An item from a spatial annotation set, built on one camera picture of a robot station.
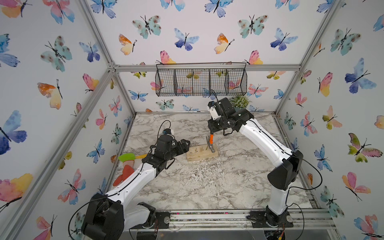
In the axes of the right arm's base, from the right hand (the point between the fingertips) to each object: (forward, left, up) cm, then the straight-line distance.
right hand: (211, 123), depth 80 cm
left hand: (-7, +13, -9) cm, 17 cm away
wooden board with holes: (-5, +6, -22) cm, 24 cm away
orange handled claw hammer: (-5, 0, -11) cm, 12 cm away
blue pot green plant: (+30, -20, -11) cm, 38 cm away
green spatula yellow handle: (-8, +52, -27) cm, 59 cm away
